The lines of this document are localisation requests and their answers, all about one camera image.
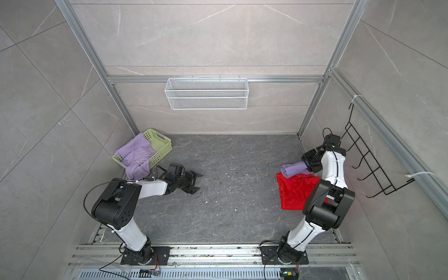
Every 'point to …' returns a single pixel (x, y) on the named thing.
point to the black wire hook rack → (372, 162)
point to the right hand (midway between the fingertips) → (303, 158)
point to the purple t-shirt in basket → (136, 152)
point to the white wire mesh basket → (206, 93)
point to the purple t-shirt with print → (291, 170)
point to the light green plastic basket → (162, 144)
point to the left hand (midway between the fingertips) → (204, 175)
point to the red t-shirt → (296, 191)
